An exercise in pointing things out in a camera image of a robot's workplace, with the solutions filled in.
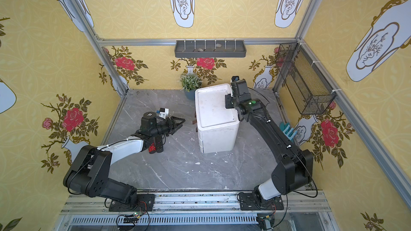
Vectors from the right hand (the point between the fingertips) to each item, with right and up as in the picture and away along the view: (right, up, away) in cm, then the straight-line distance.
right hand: (225, 98), depth 83 cm
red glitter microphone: (-40, -28, +5) cm, 49 cm away
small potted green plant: (-21, +11, +21) cm, 31 cm away
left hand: (-22, -13, +3) cm, 26 cm away
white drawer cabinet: (-4, -13, -11) cm, 18 cm away
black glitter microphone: (-36, -25, +5) cm, 44 cm away
